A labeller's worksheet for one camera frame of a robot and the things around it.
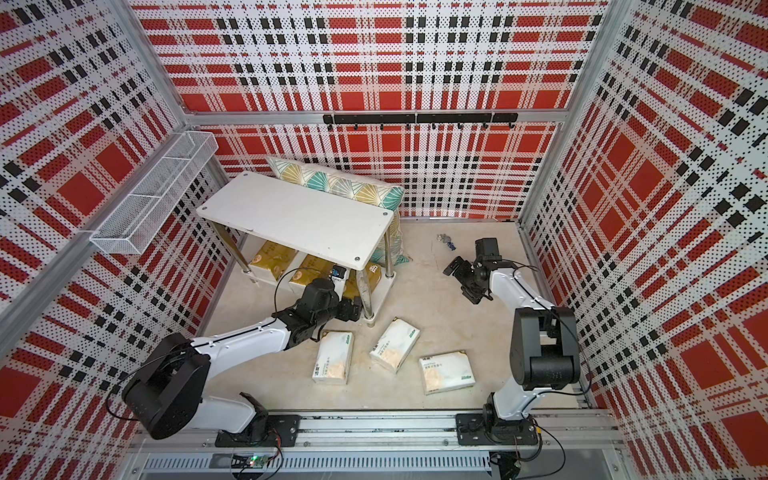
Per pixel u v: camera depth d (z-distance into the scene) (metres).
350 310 0.80
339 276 0.78
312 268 0.91
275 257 0.94
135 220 0.70
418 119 0.88
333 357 0.81
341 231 0.72
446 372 0.79
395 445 0.72
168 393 0.42
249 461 0.69
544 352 0.46
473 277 0.70
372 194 0.78
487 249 0.75
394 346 0.82
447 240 1.14
